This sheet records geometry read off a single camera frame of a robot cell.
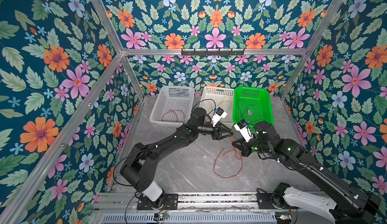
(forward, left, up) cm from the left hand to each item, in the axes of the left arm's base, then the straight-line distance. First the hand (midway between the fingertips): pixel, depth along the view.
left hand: (231, 132), depth 72 cm
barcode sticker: (+30, -22, -24) cm, 44 cm away
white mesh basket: (+39, +34, -22) cm, 56 cm away
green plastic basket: (+37, -27, -24) cm, 52 cm away
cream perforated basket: (+45, +4, -22) cm, 50 cm away
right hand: (-4, -1, -1) cm, 4 cm away
